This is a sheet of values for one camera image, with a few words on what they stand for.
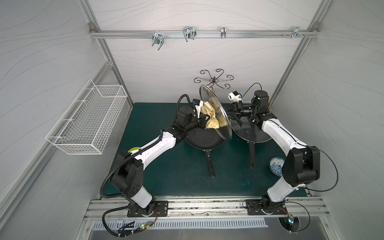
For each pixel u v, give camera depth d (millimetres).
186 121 638
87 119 701
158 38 761
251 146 881
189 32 766
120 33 783
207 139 1011
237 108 676
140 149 471
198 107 713
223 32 727
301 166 458
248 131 1134
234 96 736
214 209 749
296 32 765
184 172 855
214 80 908
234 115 689
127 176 435
